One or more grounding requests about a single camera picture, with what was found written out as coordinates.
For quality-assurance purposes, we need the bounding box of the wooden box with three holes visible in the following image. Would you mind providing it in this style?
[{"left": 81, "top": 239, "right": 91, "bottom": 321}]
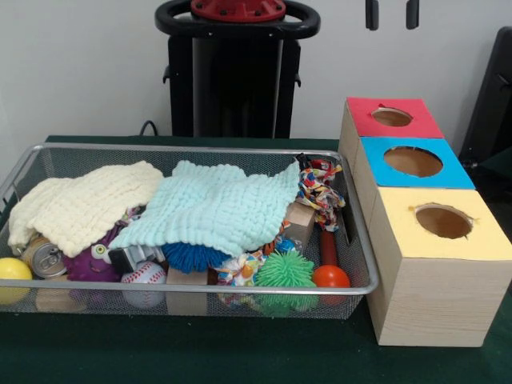
[{"left": 338, "top": 97, "right": 512, "bottom": 347}]

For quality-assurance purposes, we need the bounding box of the green cloth on side table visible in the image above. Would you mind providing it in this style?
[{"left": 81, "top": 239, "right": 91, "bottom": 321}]
[{"left": 474, "top": 154, "right": 512, "bottom": 193}]

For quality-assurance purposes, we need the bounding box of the white baseball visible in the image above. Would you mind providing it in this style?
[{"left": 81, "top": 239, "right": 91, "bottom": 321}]
[{"left": 120, "top": 262, "right": 167, "bottom": 309}]

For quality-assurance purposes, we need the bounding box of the colourful rope toy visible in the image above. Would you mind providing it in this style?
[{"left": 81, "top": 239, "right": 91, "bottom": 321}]
[{"left": 295, "top": 154, "right": 347, "bottom": 233}]

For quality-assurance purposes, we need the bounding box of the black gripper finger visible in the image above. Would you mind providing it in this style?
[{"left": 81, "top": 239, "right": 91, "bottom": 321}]
[
  {"left": 365, "top": 0, "right": 379, "bottom": 31},
  {"left": 405, "top": 0, "right": 420, "bottom": 30}
]

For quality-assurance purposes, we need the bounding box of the black flat panel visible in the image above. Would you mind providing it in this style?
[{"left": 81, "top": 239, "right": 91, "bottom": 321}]
[{"left": 458, "top": 26, "right": 512, "bottom": 169}]

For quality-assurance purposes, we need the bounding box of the clear mesh bin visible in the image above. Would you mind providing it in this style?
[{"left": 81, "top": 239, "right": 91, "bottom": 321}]
[{"left": 0, "top": 142, "right": 380, "bottom": 321}]

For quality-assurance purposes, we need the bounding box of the dark green tablecloth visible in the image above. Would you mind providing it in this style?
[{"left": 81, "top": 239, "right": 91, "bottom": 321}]
[{"left": 0, "top": 134, "right": 512, "bottom": 384}]

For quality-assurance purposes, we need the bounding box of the black cable loop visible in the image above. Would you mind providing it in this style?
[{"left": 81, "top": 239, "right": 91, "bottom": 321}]
[{"left": 138, "top": 119, "right": 160, "bottom": 138}]

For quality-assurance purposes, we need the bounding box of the green spiky ball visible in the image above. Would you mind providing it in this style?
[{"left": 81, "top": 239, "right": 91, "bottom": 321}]
[{"left": 254, "top": 250, "right": 318, "bottom": 317}]

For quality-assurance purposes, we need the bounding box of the drink can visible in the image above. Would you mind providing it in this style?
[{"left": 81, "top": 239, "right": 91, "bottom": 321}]
[{"left": 22, "top": 235, "right": 68, "bottom": 280}]

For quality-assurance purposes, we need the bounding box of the purple monster toy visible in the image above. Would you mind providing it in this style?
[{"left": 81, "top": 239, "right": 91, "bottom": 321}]
[{"left": 62, "top": 223, "right": 123, "bottom": 283}]

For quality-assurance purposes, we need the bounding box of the cream waffle cloth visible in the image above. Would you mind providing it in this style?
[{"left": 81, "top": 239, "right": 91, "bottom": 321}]
[{"left": 7, "top": 160, "right": 165, "bottom": 259}]

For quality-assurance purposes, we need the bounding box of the yellow ball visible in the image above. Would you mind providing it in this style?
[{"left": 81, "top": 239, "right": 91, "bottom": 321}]
[{"left": 0, "top": 258, "right": 33, "bottom": 305}]

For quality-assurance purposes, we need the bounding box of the blue spiky ball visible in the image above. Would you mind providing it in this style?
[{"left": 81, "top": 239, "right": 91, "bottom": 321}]
[{"left": 161, "top": 241, "right": 229, "bottom": 275}]

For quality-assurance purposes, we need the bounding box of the orange red ball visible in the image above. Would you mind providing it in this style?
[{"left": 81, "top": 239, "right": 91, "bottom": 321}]
[{"left": 311, "top": 265, "right": 351, "bottom": 305}]

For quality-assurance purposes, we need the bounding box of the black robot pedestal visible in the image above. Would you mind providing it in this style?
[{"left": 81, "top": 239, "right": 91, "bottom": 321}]
[{"left": 154, "top": 0, "right": 322, "bottom": 139}]

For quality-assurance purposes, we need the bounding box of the light blue waffle cloth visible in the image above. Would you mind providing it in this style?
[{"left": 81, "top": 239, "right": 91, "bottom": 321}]
[{"left": 108, "top": 159, "right": 301, "bottom": 257}]

